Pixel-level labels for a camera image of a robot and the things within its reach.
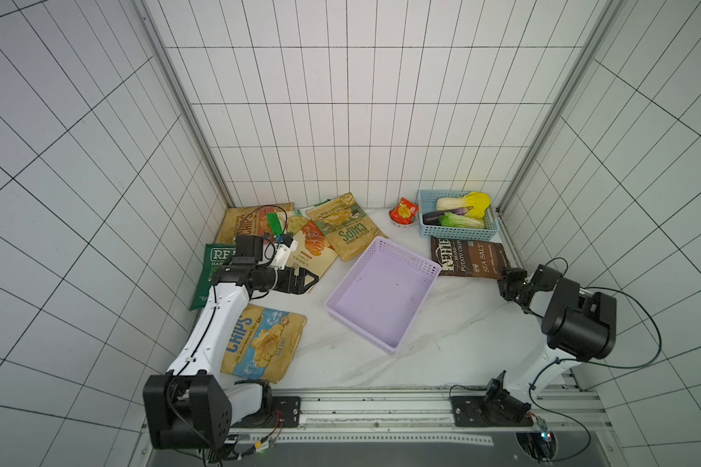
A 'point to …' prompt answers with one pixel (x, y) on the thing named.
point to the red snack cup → (404, 214)
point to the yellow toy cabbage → (479, 203)
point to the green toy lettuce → (453, 220)
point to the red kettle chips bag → (249, 221)
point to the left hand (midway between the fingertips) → (299, 282)
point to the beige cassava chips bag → (313, 252)
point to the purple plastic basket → (381, 292)
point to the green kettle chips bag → (346, 225)
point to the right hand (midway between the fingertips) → (490, 264)
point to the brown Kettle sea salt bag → (469, 258)
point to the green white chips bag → (291, 221)
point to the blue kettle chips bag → (263, 343)
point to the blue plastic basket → (427, 202)
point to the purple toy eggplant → (433, 218)
